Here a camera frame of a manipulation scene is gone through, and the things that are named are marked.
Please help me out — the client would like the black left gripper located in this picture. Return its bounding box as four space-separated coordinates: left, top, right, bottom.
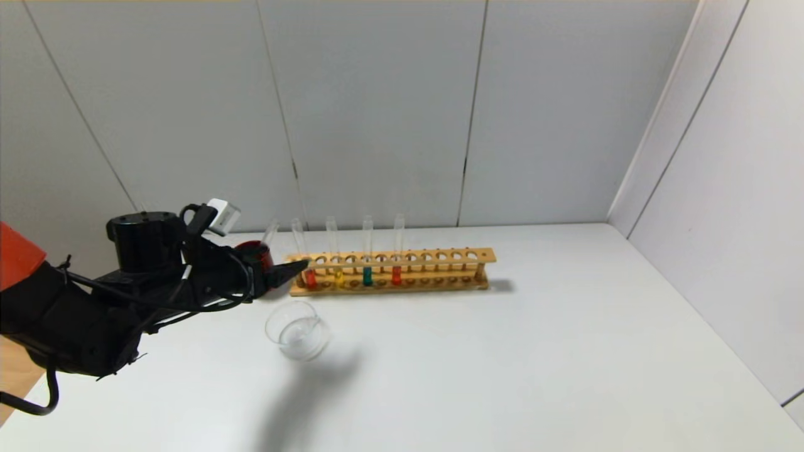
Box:
199 237 310 307

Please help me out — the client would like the red pigment glass test tube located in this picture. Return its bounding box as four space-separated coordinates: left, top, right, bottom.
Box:
393 213 406 286
292 218 318 289

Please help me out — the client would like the yellow pigment glass test tube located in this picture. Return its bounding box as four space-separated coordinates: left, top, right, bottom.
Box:
326 215 345 288

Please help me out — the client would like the teal pigment glass test tube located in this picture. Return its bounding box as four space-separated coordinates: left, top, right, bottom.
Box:
362 215 374 287

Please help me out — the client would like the wooden test tube rack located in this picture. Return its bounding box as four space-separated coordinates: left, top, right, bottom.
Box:
284 247 497 297

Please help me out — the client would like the dark red cup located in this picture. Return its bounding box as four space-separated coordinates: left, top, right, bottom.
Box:
234 240 277 297

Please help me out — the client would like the clear glass beaker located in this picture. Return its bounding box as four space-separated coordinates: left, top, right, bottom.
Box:
265 300 331 361

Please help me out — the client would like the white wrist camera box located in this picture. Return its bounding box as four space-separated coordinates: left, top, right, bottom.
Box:
206 198 241 236

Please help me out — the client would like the thin black cable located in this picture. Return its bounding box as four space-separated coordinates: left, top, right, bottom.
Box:
60 251 255 315

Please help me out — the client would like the thick black cable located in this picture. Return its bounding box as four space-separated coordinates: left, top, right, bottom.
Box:
0 369 60 416

